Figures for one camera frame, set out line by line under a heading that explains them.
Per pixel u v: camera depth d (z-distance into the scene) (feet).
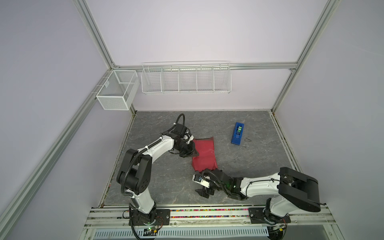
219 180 1.99
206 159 2.89
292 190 1.42
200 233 5.18
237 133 3.29
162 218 2.38
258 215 2.43
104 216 2.49
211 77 3.30
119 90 3.33
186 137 2.72
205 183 2.33
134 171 1.56
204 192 2.33
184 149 2.54
